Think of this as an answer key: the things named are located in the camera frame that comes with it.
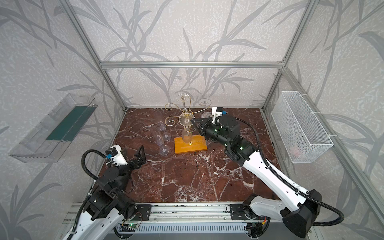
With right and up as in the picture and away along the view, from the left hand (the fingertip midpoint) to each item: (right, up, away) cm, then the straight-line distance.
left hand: (139, 143), depth 71 cm
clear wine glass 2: (+5, 0, +15) cm, 16 cm away
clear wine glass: (+5, +13, +16) cm, 21 cm away
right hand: (+26, +14, -8) cm, 30 cm away
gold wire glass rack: (+16, +11, -1) cm, 19 cm away
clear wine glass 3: (+21, +23, +8) cm, 32 cm away
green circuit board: (-4, -40, 0) cm, 40 cm away
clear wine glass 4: (+32, +21, +8) cm, 39 cm away
